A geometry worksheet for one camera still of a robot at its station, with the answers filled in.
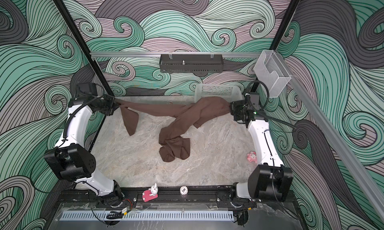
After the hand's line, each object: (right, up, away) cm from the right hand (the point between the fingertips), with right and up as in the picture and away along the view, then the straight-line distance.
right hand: (230, 103), depth 80 cm
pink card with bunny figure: (-41, -44, -10) cm, 60 cm away
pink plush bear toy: (+14, -31, +4) cm, 34 cm away
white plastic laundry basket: (+11, +9, +38) cm, 40 cm away
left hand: (-61, +2, +2) cm, 61 cm away
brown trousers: (-23, -6, 0) cm, 24 cm away
